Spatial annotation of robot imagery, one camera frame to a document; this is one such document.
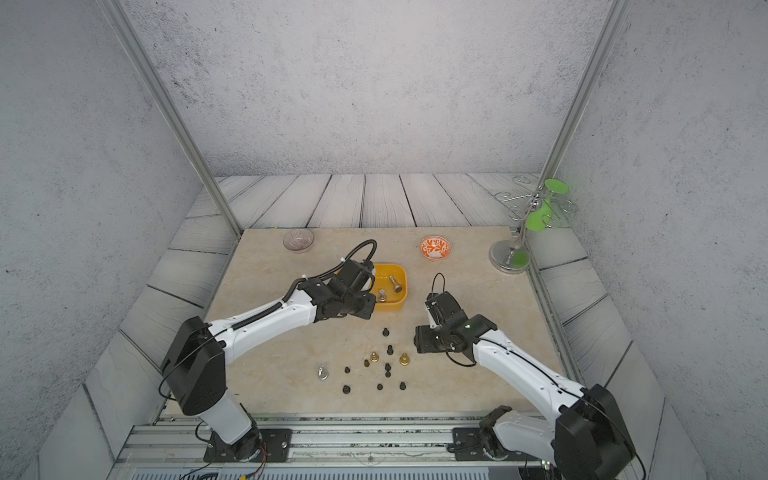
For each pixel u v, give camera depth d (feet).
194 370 1.44
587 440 1.28
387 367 2.82
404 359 2.82
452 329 2.04
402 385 2.71
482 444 2.20
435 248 3.71
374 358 2.85
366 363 2.85
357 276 2.17
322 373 2.66
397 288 3.33
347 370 2.79
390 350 2.89
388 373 2.78
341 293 2.09
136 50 2.46
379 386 2.71
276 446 2.39
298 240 3.76
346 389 2.70
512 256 3.63
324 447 2.45
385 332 3.05
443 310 2.08
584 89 2.70
